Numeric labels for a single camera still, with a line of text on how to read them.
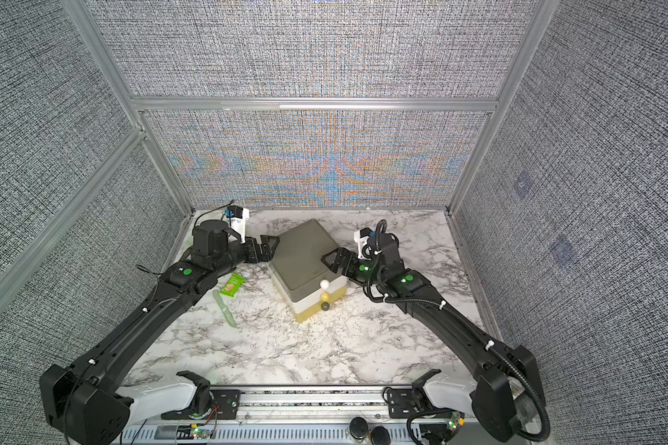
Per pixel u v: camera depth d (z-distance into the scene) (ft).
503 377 1.28
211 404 2.35
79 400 1.22
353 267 2.22
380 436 2.03
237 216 2.14
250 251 2.18
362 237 2.36
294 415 2.40
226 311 2.96
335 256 2.22
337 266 2.22
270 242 2.23
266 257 2.22
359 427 2.10
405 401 2.39
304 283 2.44
